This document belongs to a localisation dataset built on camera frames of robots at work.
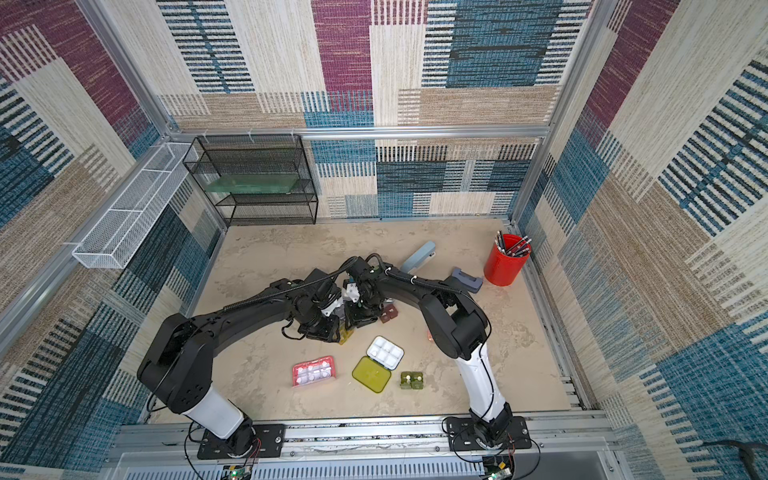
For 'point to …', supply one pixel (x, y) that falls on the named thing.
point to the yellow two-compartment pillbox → (345, 335)
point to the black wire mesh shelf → (258, 154)
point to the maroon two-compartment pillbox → (389, 312)
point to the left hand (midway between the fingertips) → (337, 338)
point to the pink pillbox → (314, 371)
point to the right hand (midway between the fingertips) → (359, 326)
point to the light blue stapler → (420, 257)
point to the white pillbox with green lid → (374, 370)
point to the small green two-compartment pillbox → (411, 380)
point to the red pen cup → (507, 258)
